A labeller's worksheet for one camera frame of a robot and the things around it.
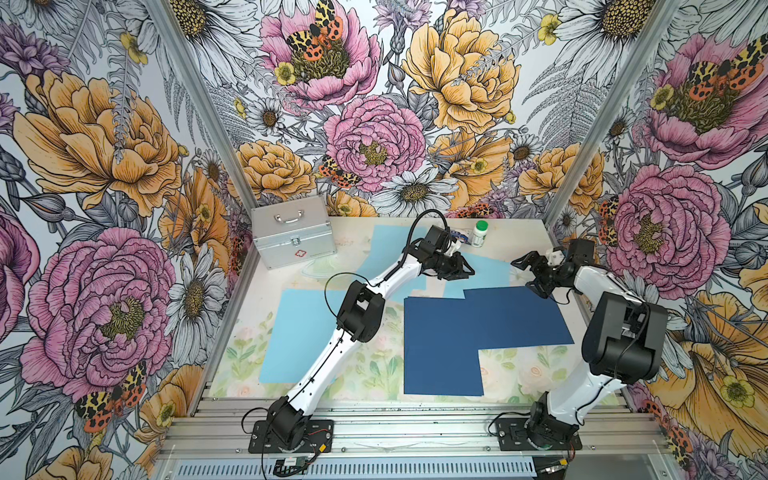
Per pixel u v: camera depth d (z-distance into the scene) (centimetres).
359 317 70
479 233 108
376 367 85
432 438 76
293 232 99
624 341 49
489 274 107
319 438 74
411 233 87
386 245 116
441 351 89
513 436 73
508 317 107
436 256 91
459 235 115
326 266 108
